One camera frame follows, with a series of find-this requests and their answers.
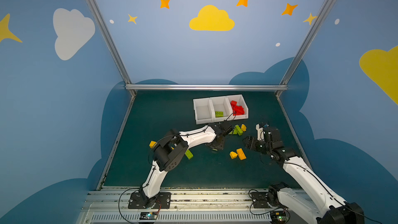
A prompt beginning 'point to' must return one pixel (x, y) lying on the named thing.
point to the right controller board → (278, 217)
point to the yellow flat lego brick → (241, 154)
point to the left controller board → (148, 215)
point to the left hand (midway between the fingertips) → (220, 145)
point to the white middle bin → (220, 109)
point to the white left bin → (204, 110)
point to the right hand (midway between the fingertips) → (250, 139)
